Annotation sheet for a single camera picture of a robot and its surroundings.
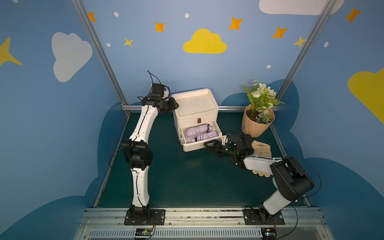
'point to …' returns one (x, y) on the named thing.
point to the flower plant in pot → (259, 114)
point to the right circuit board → (268, 233)
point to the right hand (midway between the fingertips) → (207, 145)
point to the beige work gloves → (261, 149)
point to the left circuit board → (143, 233)
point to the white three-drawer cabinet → (195, 116)
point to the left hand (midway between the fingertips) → (176, 104)
